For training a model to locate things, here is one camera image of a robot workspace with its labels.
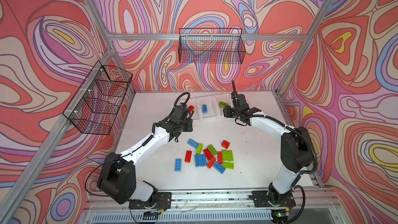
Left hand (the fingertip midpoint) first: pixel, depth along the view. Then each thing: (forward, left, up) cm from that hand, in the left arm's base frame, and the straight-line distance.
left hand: (192, 122), depth 85 cm
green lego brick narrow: (-9, -4, -13) cm, 16 cm away
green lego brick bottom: (-19, -20, -14) cm, 31 cm away
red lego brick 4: (-18, -10, -13) cm, 24 cm away
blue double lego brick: (-16, -4, -16) cm, 23 cm away
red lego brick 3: (-12, -8, -14) cm, 21 cm away
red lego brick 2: (-15, +3, -12) cm, 19 cm away
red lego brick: (+20, +2, -12) cm, 23 cm away
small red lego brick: (-7, -19, -13) cm, 25 cm away
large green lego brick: (-13, -20, -15) cm, 28 cm away
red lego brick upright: (-16, -15, -12) cm, 25 cm away
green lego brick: (+22, -20, -11) cm, 32 cm away
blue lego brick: (-20, +8, -14) cm, 25 cm away
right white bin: (+15, -17, -7) cm, 23 cm away
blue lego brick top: (+19, -7, -12) cm, 24 cm away
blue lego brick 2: (-7, 0, -12) cm, 14 cm away
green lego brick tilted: (-11, -11, -13) cm, 20 cm away
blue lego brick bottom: (-20, -14, -15) cm, 29 cm away
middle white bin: (+19, -13, -13) cm, 27 cm away
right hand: (+9, -22, -4) cm, 24 cm away
